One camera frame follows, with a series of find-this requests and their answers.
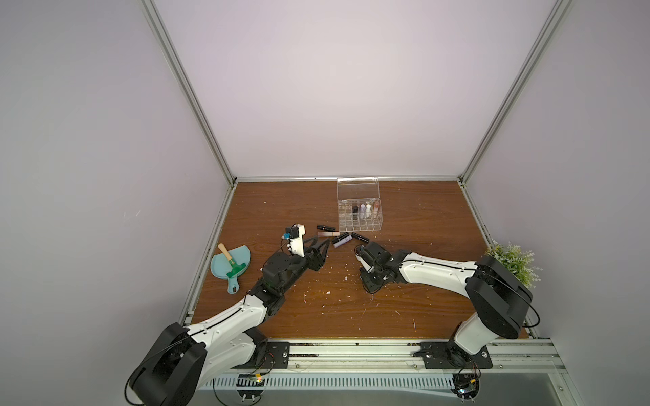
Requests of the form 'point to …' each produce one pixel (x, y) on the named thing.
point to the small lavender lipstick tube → (343, 241)
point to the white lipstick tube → (368, 211)
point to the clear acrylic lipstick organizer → (359, 205)
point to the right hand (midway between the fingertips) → (367, 275)
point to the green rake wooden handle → (235, 267)
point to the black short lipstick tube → (355, 212)
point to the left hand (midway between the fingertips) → (327, 240)
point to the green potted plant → (518, 261)
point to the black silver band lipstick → (360, 237)
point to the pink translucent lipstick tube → (376, 210)
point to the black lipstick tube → (326, 227)
